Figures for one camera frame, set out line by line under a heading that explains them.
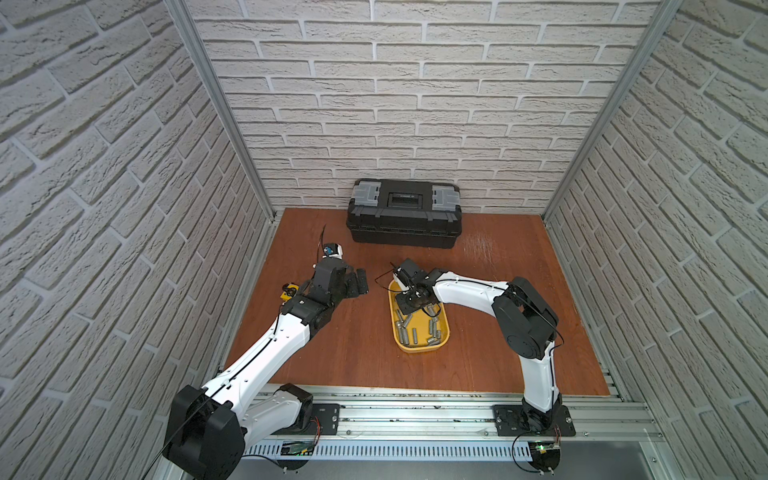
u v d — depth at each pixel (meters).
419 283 0.72
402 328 0.89
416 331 0.89
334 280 0.61
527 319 0.52
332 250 0.70
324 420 0.73
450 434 0.74
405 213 0.98
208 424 0.38
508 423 0.74
